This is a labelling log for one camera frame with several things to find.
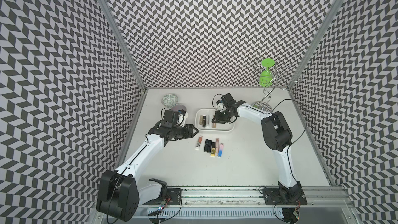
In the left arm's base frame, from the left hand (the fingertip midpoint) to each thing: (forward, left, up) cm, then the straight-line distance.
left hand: (194, 133), depth 81 cm
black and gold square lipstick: (-7, -10, -12) cm, 17 cm away
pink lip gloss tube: (-2, -13, -11) cm, 17 cm away
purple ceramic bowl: (+23, +13, -7) cm, 27 cm away
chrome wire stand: (+22, -46, +19) cm, 55 cm away
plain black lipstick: (-2, -9, -11) cm, 14 cm away
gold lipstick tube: (+15, -3, -11) cm, 19 cm away
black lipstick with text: (-3, -6, -11) cm, 13 cm away
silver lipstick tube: (+11, -11, -10) cm, 19 cm away
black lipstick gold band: (+14, -5, -11) cm, 19 cm away
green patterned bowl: (+31, +20, -9) cm, 38 cm away
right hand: (+12, -11, -10) cm, 19 cm away
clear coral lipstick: (-1, -2, -10) cm, 11 cm away
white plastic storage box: (+17, -2, -5) cm, 18 cm away
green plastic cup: (+30, -42, +11) cm, 53 cm away
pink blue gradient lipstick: (-5, -15, -11) cm, 19 cm away
